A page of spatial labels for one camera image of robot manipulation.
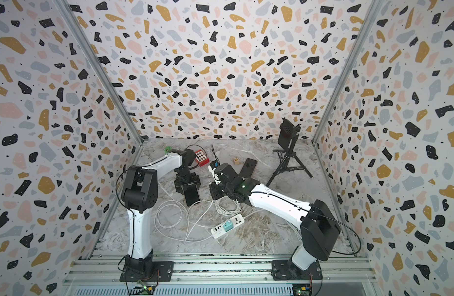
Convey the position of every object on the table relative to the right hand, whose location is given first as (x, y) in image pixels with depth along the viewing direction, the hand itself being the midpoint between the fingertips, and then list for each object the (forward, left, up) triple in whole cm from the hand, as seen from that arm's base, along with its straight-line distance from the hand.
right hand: (210, 188), depth 80 cm
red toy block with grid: (+28, +11, -13) cm, 33 cm away
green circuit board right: (-33, -37, -19) cm, 53 cm away
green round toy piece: (+35, +33, -13) cm, 50 cm away
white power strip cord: (-9, -36, -17) cm, 41 cm away
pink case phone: (+6, +13, -16) cm, 22 cm away
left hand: (+9, +12, -16) cm, 22 cm away
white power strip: (-8, -12, -15) cm, 21 cm away
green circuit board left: (-35, +23, -17) cm, 46 cm away
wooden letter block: (+28, -10, -16) cm, 34 cm away
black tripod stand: (+23, -39, -10) cm, 47 cm away
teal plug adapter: (-12, -8, -10) cm, 18 cm away
